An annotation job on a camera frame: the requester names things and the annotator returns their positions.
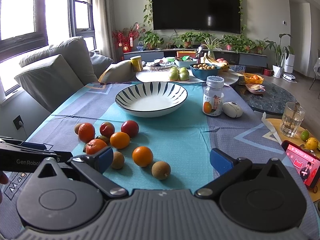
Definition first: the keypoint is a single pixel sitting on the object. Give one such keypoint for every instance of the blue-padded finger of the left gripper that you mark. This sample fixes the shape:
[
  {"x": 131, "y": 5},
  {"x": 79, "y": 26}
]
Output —
[{"x": 36, "y": 146}]

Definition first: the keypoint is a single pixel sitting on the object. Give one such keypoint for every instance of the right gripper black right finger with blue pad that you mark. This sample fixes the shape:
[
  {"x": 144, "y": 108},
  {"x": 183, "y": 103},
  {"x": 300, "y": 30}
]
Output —
[{"x": 259, "y": 197}]

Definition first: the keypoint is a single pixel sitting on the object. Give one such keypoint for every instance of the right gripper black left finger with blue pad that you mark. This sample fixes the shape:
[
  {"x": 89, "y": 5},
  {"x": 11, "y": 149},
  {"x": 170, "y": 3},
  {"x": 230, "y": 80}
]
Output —
[{"x": 64, "y": 196}]

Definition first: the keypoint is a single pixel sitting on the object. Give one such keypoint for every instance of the brown kiwi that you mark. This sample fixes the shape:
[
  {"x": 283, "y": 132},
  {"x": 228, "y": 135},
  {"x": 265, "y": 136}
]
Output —
[
  {"x": 161, "y": 170},
  {"x": 118, "y": 160},
  {"x": 76, "y": 128}
]

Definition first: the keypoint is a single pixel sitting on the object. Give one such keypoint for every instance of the orange tangerine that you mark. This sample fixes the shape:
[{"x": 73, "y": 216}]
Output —
[
  {"x": 94, "y": 146},
  {"x": 86, "y": 132}
]

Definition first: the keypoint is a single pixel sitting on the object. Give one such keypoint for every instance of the small dark green fruit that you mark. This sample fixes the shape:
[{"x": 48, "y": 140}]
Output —
[{"x": 104, "y": 138}]

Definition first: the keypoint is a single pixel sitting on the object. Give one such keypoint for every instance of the orange mandarin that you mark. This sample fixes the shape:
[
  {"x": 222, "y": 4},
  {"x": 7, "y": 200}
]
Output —
[
  {"x": 142, "y": 156},
  {"x": 119, "y": 140}
]

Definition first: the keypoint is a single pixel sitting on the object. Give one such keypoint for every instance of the person's left hand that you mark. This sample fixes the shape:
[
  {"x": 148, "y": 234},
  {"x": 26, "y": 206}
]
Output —
[{"x": 3, "y": 181}]

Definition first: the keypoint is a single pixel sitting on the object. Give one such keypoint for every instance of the red-screen smartphone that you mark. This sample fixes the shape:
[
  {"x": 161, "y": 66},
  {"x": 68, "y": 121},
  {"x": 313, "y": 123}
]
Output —
[{"x": 305, "y": 163}]

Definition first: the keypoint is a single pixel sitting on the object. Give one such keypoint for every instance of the yellow lemon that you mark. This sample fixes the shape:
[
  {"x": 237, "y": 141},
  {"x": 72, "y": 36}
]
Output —
[{"x": 311, "y": 143}]

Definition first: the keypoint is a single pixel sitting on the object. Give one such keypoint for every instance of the grey sofa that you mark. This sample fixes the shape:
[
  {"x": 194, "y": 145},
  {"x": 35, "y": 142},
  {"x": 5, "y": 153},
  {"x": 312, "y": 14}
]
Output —
[{"x": 51, "y": 74}]

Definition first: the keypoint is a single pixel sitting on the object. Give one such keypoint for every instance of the green lime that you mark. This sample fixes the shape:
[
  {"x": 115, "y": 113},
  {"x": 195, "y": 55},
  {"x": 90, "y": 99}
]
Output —
[{"x": 304, "y": 135}]

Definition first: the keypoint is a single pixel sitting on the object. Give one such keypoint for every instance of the clear glass cup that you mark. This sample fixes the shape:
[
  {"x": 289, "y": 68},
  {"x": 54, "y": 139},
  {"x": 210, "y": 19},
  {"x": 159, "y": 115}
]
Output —
[{"x": 292, "y": 118}]

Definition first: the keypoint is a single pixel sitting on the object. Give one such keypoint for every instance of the white oval gadget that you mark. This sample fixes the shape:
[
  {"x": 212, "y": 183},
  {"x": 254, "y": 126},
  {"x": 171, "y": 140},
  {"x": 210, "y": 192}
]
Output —
[{"x": 232, "y": 109}]

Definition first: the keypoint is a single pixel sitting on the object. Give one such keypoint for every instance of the dark marble round table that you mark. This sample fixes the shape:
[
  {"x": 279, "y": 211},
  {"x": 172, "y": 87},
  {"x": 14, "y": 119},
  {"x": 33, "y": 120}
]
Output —
[{"x": 272, "y": 101}]

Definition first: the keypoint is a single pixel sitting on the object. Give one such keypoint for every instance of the pink snack dish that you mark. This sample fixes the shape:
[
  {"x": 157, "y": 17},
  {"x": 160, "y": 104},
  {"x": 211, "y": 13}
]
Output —
[{"x": 255, "y": 89}]

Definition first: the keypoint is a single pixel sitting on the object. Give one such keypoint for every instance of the clear jar white lid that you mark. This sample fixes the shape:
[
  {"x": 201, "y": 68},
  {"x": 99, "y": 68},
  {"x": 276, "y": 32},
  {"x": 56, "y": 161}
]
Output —
[{"x": 213, "y": 96}]

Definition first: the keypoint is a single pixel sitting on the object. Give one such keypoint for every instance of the orange basket of tangerines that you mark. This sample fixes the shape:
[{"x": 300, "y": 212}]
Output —
[{"x": 253, "y": 79}]

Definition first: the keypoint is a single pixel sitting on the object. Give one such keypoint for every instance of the beige cushion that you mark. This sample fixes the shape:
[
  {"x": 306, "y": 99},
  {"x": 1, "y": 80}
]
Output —
[{"x": 118, "y": 73}]

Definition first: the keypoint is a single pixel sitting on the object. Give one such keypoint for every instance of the striped white ceramic bowl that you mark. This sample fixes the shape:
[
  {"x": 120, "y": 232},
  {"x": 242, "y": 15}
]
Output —
[{"x": 151, "y": 99}]

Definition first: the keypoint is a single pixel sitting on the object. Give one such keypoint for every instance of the white robot vacuum dock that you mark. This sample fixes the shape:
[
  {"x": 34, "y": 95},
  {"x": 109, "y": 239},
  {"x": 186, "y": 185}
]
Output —
[{"x": 288, "y": 68}]

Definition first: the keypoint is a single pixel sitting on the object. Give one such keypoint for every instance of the banana bunch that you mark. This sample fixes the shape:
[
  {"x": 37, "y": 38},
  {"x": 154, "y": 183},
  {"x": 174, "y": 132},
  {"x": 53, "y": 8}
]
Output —
[{"x": 222, "y": 63}]

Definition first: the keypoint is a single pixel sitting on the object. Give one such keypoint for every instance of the yellow tin can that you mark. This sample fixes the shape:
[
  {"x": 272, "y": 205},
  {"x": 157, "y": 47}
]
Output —
[{"x": 136, "y": 62}]

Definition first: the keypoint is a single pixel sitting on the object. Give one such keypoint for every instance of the round white coffee table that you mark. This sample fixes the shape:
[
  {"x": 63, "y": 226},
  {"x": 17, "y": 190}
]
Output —
[{"x": 148, "y": 75}]

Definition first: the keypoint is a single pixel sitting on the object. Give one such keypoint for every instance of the blue bowl of longans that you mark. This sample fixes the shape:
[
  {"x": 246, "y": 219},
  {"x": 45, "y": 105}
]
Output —
[{"x": 204, "y": 70}]

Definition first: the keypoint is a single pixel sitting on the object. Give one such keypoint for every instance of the red flower arrangement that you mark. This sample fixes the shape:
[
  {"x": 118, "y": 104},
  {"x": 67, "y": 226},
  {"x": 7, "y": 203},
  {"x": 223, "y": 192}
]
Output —
[{"x": 125, "y": 38}]

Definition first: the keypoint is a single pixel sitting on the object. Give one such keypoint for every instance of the tall potted plant white pot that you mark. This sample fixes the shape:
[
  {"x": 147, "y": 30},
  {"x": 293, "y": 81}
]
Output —
[{"x": 281, "y": 54}]

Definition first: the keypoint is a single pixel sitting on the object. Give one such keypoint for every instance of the green apples on tray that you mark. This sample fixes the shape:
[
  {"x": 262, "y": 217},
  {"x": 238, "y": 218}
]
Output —
[{"x": 179, "y": 74}]

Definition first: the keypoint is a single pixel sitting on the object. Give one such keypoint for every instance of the wall power socket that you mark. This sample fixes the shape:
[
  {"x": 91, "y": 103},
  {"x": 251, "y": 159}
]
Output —
[{"x": 18, "y": 123}]

